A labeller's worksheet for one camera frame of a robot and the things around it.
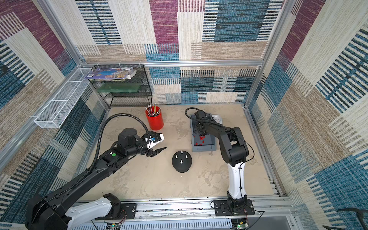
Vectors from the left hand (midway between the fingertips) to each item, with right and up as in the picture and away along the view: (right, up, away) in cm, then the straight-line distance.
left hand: (162, 138), depth 75 cm
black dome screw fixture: (+10, -13, +3) cm, 16 cm away
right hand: (+23, +2, +29) cm, 37 cm away
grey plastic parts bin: (+23, -6, +24) cm, 34 cm away
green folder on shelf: (-31, +30, +20) cm, 48 cm away
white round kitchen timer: (+36, +11, +33) cm, 50 cm away
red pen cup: (-9, +11, +23) cm, 27 cm away
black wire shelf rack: (-22, +28, +43) cm, 56 cm away
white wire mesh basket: (-52, +12, -4) cm, 54 cm away
